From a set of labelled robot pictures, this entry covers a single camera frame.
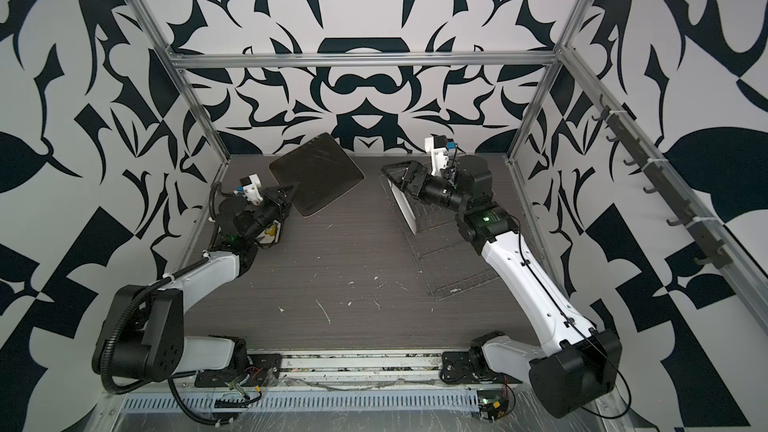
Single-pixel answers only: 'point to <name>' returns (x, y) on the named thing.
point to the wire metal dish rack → (447, 259)
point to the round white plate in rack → (405, 206)
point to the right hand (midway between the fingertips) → (390, 175)
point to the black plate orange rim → (323, 170)
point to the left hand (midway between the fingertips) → (298, 176)
